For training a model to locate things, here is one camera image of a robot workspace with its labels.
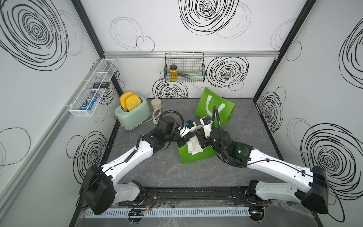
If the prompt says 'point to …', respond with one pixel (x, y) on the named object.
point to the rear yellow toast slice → (123, 98)
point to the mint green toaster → (129, 119)
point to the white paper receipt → (193, 145)
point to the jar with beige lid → (156, 103)
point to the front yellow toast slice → (132, 101)
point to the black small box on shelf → (104, 85)
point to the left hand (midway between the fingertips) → (192, 134)
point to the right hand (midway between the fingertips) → (199, 130)
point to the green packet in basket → (196, 76)
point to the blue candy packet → (89, 102)
